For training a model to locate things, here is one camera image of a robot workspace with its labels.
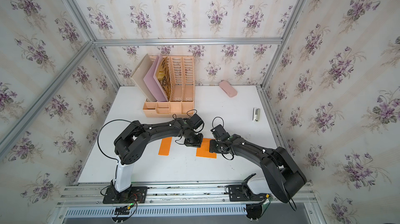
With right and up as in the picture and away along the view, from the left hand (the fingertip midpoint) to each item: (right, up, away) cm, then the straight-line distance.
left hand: (203, 147), depth 88 cm
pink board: (-30, +38, -1) cm, 49 cm away
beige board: (-38, +42, 0) cm, 56 cm away
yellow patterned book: (-26, +42, +10) cm, 51 cm away
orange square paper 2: (0, -1, -2) cm, 3 cm away
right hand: (+6, 0, 0) cm, 6 cm away
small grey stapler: (+35, +18, +13) cm, 42 cm away
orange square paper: (-22, 0, 0) cm, 22 cm away
